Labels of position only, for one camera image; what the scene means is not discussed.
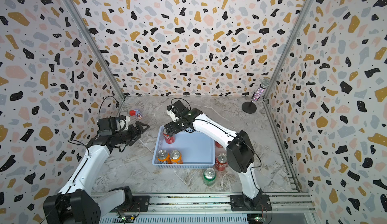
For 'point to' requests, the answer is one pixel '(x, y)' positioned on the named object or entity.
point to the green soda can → (209, 176)
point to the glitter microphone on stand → (250, 107)
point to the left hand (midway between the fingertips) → (145, 130)
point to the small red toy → (135, 112)
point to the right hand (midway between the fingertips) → (173, 127)
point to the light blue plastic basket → (197, 150)
